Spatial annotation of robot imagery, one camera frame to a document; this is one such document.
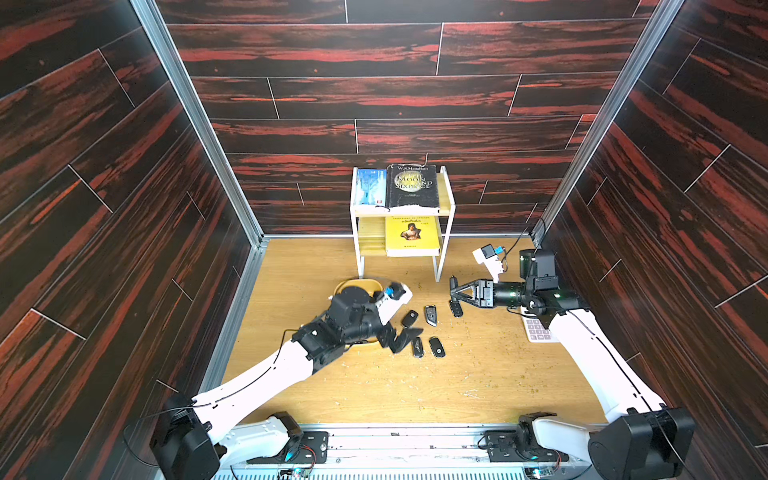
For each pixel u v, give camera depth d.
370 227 1.02
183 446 0.38
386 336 0.63
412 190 0.86
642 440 0.38
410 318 0.96
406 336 0.62
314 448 0.73
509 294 0.63
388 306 0.61
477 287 0.65
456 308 0.98
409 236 0.96
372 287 0.69
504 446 0.74
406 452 0.75
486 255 0.67
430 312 0.98
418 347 0.90
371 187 0.87
